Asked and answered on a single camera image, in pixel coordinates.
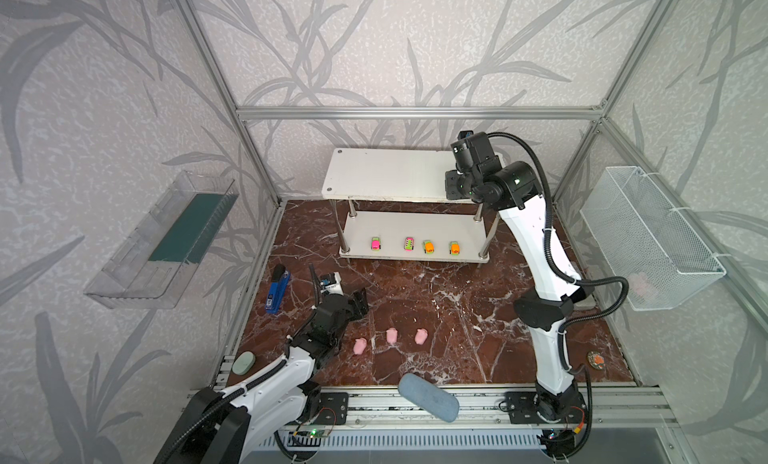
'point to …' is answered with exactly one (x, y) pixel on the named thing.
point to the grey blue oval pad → (429, 397)
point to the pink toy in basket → (639, 283)
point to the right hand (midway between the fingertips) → (456, 172)
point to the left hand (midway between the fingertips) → (361, 283)
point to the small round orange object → (596, 359)
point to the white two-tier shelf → (394, 175)
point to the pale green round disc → (243, 363)
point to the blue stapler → (277, 289)
